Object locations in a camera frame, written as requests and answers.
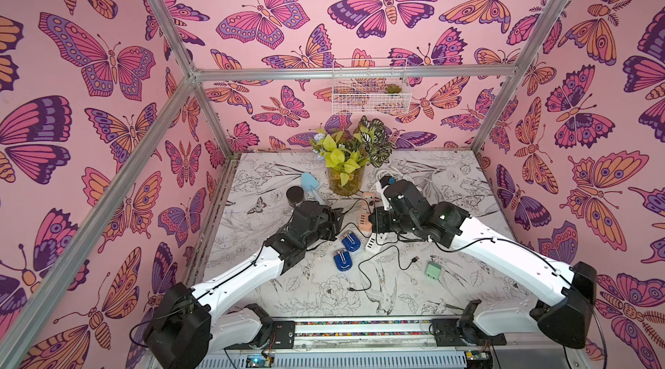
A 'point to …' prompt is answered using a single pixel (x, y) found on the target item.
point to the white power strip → (371, 245)
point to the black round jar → (294, 195)
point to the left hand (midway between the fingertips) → (350, 204)
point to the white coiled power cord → (416, 181)
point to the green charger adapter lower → (433, 270)
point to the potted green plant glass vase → (346, 153)
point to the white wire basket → (371, 95)
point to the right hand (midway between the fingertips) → (368, 215)
